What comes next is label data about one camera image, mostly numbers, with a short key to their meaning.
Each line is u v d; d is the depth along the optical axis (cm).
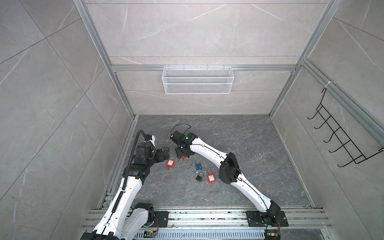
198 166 91
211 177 86
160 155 70
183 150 84
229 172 65
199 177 88
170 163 92
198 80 100
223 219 75
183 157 94
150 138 69
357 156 58
